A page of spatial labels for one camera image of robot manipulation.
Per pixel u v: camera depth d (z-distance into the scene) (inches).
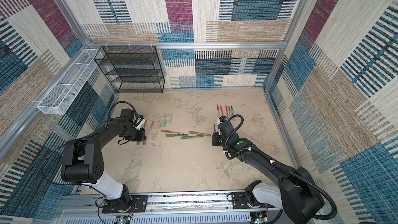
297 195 16.0
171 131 38.8
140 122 31.9
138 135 32.5
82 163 18.0
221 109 42.7
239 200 28.7
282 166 18.3
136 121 33.0
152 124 40.1
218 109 42.6
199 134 38.0
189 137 37.3
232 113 41.6
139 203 28.7
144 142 36.9
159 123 40.0
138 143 36.8
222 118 30.5
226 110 42.6
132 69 43.6
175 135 37.9
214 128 34.3
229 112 42.1
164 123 40.1
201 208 28.7
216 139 29.6
